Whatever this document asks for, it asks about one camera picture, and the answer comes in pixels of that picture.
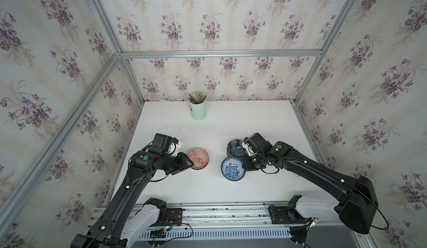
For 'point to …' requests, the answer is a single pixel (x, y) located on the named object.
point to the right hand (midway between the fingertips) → (244, 167)
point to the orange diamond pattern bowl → (199, 157)
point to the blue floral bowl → (232, 169)
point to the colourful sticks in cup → (197, 97)
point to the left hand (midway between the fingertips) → (192, 167)
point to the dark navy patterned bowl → (235, 149)
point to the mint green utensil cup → (198, 111)
